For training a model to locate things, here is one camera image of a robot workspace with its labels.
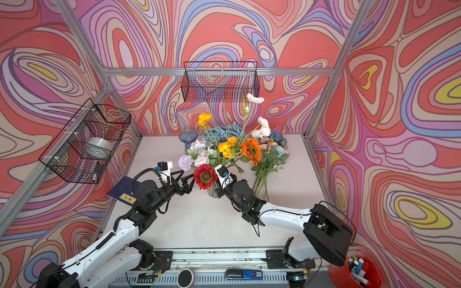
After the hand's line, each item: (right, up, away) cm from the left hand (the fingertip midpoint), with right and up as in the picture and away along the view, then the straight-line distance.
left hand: (191, 173), depth 75 cm
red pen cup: (+63, -35, -10) cm, 73 cm away
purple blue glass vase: (-7, +18, +20) cm, 28 cm away
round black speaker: (0, -38, -9) cm, 39 cm away
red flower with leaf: (+7, 0, -7) cm, 10 cm away
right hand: (+10, -1, +2) cm, 10 cm away
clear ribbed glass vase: (+9, -6, -8) cm, 13 cm away
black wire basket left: (-42, +11, -5) cm, 43 cm away
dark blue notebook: (-40, -12, +17) cm, 45 cm away
